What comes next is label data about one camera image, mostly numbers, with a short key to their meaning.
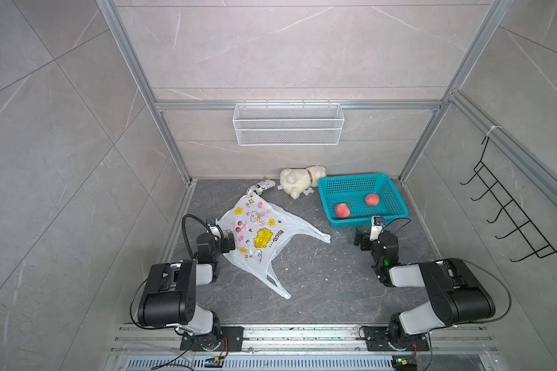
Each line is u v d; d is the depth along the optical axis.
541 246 0.58
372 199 1.04
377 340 0.73
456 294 0.45
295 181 1.05
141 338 0.75
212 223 0.82
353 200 1.10
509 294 0.44
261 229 0.96
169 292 0.49
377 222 0.80
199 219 0.78
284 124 1.00
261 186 1.12
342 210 1.01
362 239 0.84
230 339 0.73
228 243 0.88
